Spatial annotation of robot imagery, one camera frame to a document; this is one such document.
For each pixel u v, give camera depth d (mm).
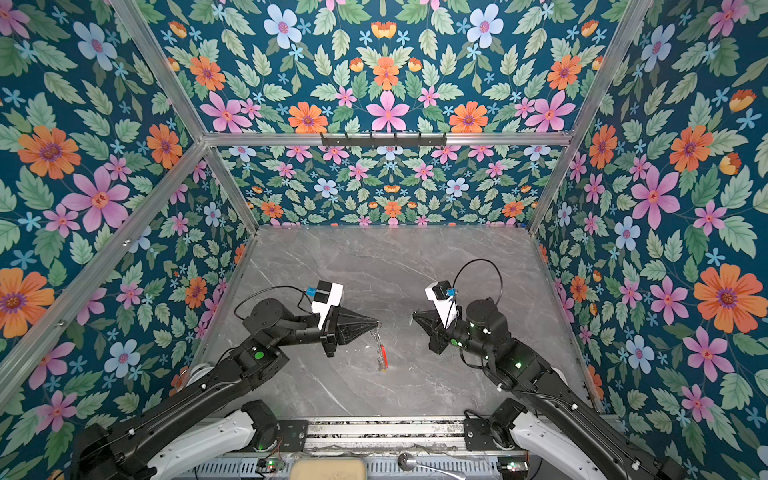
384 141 929
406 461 685
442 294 572
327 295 515
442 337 616
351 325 565
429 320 613
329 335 529
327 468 665
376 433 752
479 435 734
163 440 440
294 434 735
